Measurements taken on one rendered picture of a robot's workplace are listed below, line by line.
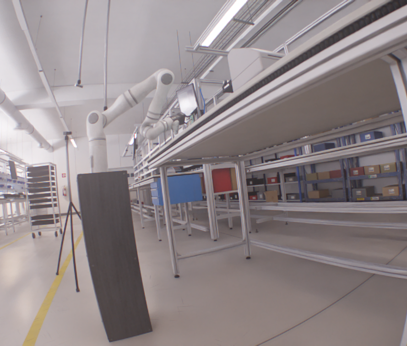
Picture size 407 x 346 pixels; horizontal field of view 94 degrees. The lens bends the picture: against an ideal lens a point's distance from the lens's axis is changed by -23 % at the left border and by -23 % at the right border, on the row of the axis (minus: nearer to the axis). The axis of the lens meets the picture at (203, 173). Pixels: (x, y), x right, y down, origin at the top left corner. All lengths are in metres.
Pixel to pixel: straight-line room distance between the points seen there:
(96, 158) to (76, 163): 11.54
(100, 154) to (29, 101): 6.12
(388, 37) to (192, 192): 2.96
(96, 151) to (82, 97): 5.81
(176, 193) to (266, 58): 2.60
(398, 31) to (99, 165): 1.22
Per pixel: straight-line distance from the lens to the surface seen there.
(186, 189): 3.14
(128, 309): 1.31
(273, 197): 5.80
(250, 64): 0.70
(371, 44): 0.46
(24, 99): 7.38
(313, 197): 5.70
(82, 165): 12.75
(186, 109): 3.04
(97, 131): 1.29
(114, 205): 1.18
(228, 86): 1.96
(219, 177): 3.38
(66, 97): 7.09
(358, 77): 0.76
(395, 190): 4.57
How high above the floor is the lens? 0.74
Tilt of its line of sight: 3 degrees up
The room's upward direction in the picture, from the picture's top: 7 degrees counter-clockwise
